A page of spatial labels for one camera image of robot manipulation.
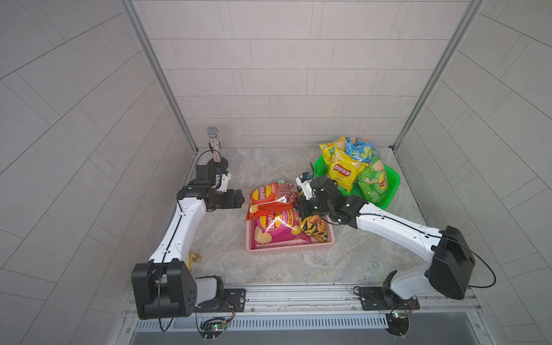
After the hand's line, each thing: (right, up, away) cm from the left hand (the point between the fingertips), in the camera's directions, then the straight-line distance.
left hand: (236, 196), depth 83 cm
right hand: (+21, -3, -5) cm, 22 cm away
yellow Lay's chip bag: (+46, +6, +9) cm, 47 cm away
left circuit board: (-3, -38, -18) cm, 42 cm away
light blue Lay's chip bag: (+53, +19, +14) cm, 58 cm away
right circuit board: (+55, -39, -15) cm, 69 cm away
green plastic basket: (+67, +6, +11) cm, 68 cm away
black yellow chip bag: (+30, -10, -6) cm, 32 cm away
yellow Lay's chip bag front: (+41, +15, +10) cm, 45 cm away
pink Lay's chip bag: (+18, -12, -2) cm, 21 cm away
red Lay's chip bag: (+14, 0, -5) cm, 15 cm away
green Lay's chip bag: (+55, +7, +4) cm, 56 cm away
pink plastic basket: (+21, -19, -4) cm, 28 cm away
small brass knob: (-14, -22, -5) cm, 26 cm away
